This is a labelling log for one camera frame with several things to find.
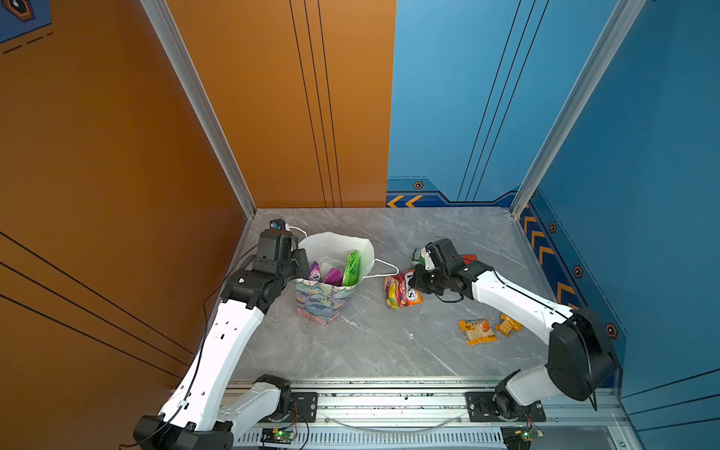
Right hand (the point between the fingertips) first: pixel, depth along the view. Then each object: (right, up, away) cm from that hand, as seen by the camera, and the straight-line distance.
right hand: (407, 282), depth 85 cm
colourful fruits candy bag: (-3, -3, +2) cm, 5 cm away
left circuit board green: (-35, -37, -15) cm, 53 cm away
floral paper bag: (-24, -4, -10) cm, 27 cm away
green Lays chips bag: (-17, +2, -3) cm, 18 cm away
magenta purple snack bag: (-22, +2, -2) cm, 23 cm away
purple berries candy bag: (-28, +4, -2) cm, 29 cm away
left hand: (-31, +10, -10) cm, 34 cm away
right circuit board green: (+27, -37, -15) cm, 48 cm away
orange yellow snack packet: (+21, -15, 0) cm, 26 cm away
